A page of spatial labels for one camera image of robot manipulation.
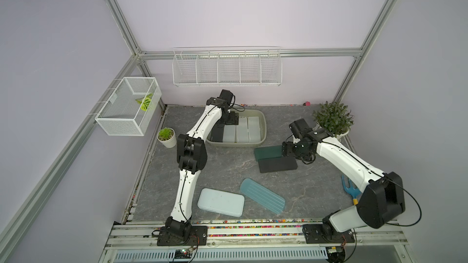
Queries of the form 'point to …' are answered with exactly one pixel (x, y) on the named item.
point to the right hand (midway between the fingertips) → (289, 153)
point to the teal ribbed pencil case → (262, 195)
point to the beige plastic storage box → (246, 112)
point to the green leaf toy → (145, 101)
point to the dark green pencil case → (268, 152)
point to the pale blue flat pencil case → (222, 202)
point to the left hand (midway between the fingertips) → (231, 121)
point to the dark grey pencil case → (277, 164)
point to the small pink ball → (308, 103)
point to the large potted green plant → (334, 117)
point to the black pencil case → (216, 133)
